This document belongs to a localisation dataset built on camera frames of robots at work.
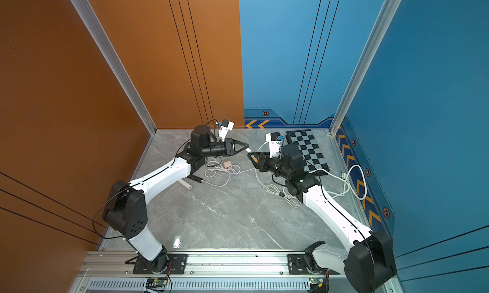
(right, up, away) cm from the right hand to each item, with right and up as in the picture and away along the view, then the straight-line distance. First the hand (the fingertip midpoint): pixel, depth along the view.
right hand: (251, 154), depth 74 cm
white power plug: (+48, -12, +25) cm, 56 cm away
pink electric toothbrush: (-33, -15, +19) cm, 41 cm away
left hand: (-1, +4, +2) cm, 5 cm away
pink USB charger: (-13, -7, +29) cm, 32 cm away
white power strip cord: (+49, -17, +21) cm, 56 cm away
